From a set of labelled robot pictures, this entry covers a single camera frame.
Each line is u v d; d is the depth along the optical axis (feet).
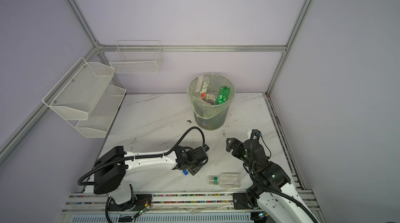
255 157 1.66
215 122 3.05
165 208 2.40
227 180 2.61
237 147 2.05
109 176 1.43
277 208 1.88
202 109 2.62
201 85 3.07
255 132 2.17
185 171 2.57
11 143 1.68
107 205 2.38
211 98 2.97
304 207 1.42
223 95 2.81
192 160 2.04
